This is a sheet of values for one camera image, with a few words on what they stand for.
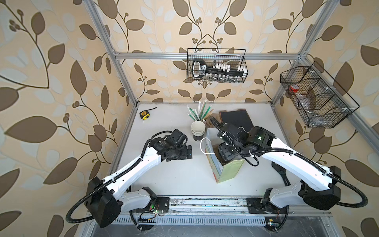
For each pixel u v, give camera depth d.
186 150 0.69
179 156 0.68
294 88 0.89
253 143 0.42
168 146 0.56
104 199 0.39
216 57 0.91
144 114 1.10
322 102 0.72
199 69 0.85
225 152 0.59
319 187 0.40
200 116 0.99
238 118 1.06
